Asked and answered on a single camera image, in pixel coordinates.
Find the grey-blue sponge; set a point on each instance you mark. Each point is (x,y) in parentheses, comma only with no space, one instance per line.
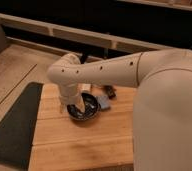
(103,101)

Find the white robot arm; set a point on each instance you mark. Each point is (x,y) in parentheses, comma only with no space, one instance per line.
(161,107)

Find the black round bowl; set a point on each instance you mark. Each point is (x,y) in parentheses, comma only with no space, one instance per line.
(91,107)

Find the dark green floor mat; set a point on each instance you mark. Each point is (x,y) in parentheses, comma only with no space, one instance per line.
(17,127)

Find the white metal rail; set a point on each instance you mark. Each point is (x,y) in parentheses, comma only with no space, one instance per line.
(79,35)

